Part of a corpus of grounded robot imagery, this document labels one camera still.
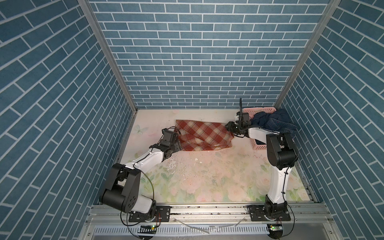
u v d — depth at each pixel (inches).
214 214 29.7
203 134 41.1
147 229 28.4
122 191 16.8
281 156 21.6
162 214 29.1
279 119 40.3
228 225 27.9
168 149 27.1
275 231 29.0
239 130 32.2
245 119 33.2
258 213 29.0
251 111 44.5
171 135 27.8
